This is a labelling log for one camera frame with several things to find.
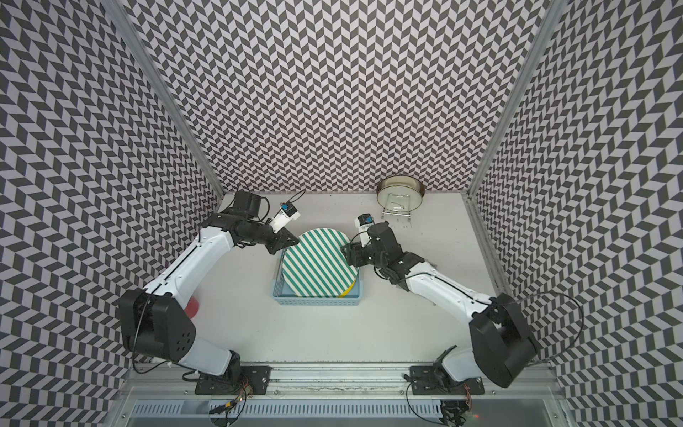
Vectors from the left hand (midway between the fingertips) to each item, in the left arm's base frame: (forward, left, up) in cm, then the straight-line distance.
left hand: (292, 241), depth 82 cm
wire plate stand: (+27, -38, -13) cm, 48 cm away
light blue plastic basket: (-10, +5, -17) cm, 21 cm away
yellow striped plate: (-10, -16, -17) cm, 25 cm away
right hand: (-2, -18, -3) cm, 19 cm away
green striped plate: (-5, -7, -8) cm, 11 cm away
